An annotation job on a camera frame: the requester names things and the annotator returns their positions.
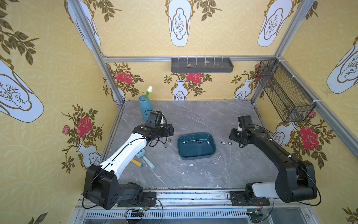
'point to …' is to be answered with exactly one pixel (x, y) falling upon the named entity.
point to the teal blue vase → (145, 107)
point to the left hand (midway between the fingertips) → (167, 130)
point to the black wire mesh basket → (290, 103)
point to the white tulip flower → (149, 90)
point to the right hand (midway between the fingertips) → (229, 136)
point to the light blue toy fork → (141, 154)
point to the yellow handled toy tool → (137, 163)
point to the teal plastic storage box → (196, 145)
